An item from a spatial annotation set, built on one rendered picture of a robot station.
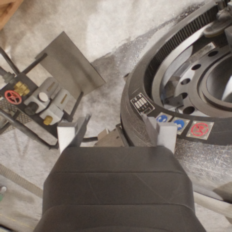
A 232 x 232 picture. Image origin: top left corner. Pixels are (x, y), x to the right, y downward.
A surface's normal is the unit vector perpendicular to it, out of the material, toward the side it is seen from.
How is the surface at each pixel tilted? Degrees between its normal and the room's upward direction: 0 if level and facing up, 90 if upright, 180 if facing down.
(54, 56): 0
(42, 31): 0
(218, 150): 81
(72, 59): 0
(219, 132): 90
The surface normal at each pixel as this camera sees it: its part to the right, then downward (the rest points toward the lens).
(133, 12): -0.11, 0.65
